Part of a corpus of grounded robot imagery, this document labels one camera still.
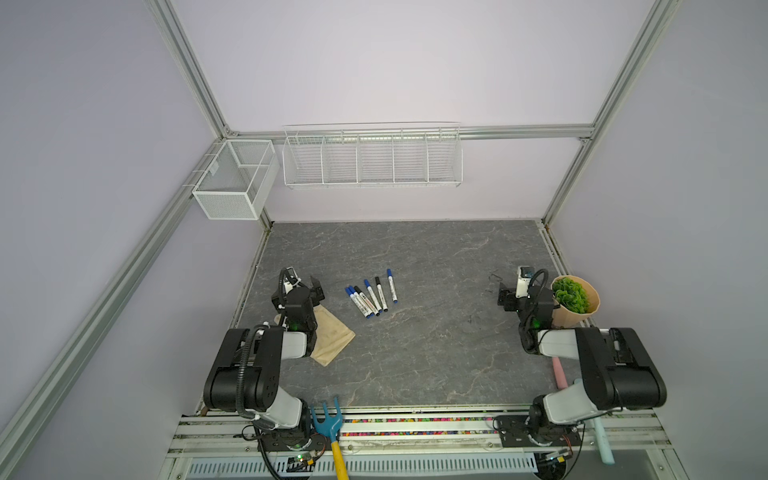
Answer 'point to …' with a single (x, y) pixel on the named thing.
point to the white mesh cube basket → (236, 182)
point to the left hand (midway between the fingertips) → (299, 283)
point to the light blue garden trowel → (604, 446)
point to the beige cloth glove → (332, 337)
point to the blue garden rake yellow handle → (330, 426)
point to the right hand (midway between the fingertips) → (519, 285)
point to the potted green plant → (573, 300)
